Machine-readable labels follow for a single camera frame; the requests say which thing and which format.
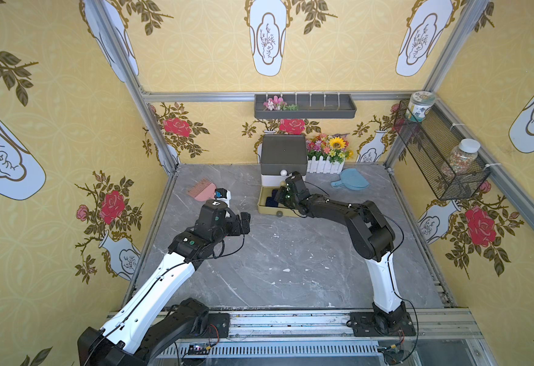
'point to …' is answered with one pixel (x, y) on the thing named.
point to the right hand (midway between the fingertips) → (282, 187)
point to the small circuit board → (198, 348)
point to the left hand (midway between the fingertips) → (229, 214)
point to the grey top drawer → (283, 168)
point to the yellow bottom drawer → (281, 210)
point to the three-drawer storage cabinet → (281, 155)
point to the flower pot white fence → (326, 154)
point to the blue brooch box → (271, 202)
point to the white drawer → (272, 180)
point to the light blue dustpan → (351, 179)
